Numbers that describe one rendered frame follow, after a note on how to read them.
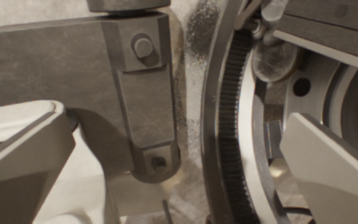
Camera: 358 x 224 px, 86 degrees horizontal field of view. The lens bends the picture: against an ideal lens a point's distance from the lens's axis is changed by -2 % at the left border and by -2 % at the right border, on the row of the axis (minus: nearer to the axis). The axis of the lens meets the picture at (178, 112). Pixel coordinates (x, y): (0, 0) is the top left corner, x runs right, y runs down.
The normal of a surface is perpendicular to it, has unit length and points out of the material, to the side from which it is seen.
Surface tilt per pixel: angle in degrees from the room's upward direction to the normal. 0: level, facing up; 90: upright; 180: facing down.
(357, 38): 90
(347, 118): 29
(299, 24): 90
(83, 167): 90
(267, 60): 90
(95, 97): 0
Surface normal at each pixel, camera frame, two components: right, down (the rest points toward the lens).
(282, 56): -0.93, -0.05
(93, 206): -0.13, -0.98
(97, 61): 0.29, 0.49
